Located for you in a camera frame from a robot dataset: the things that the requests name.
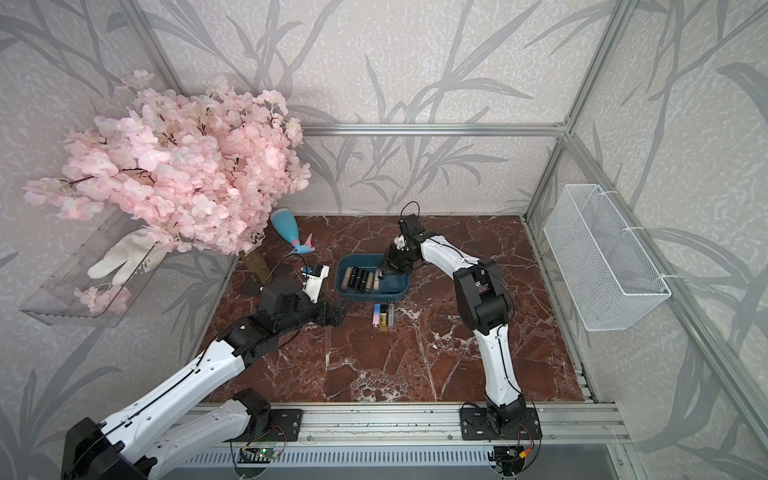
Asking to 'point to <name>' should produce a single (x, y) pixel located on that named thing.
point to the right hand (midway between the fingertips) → (378, 265)
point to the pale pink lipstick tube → (377, 281)
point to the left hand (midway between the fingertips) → (342, 298)
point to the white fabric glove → (136, 251)
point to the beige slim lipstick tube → (370, 281)
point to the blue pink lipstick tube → (377, 315)
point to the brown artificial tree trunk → (256, 263)
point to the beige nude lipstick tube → (347, 278)
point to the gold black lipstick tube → (383, 317)
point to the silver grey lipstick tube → (391, 314)
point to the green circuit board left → (258, 455)
